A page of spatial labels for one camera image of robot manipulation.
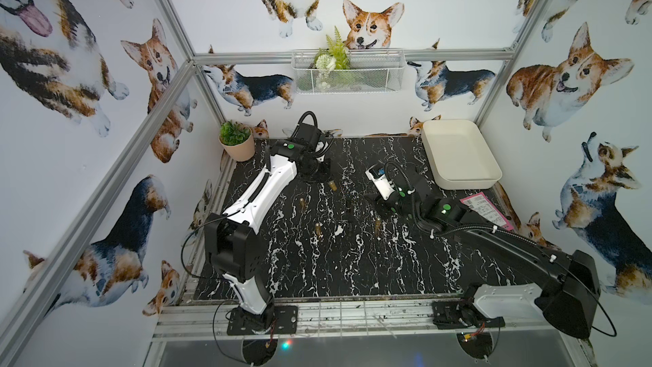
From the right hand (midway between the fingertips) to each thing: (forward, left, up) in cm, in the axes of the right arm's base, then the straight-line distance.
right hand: (368, 191), depth 75 cm
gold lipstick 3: (0, -5, -23) cm, 23 cm away
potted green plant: (+31, +51, -9) cm, 60 cm away
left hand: (+9, +10, -2) cm, 13 cm away
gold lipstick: (+9, +24, -22) cm, 34 cm away
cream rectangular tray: (+30, -42, -20) cm, 55 cm away
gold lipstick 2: (-2, +17, -21) cm, 27 cm away
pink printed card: (+9, -45, -24) cm, 52 cm away
